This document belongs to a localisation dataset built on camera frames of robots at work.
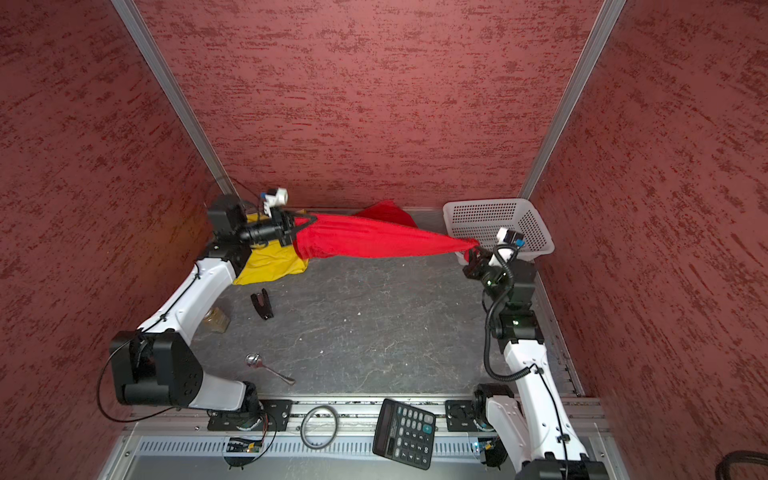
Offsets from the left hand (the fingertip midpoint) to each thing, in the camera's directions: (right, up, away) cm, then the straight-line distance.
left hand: (315, 222), depth 72 cm
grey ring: (-3, -50, 0) cm, 50 cm away
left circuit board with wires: (-17, -55, -1) cm, 57 cm away
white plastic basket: (+52, +3, +34) cm, 63 cm away
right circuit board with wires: (+45, -58, 0) cm, 73 cm away
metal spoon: (-19, -38, +9) cm, 43 cm away
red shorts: (+15, -2, -1) cm, 15 cm away
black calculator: (+22, -52, -2) cm, 56 cm away
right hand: (+38, -6, +2) cm, 39 cm away
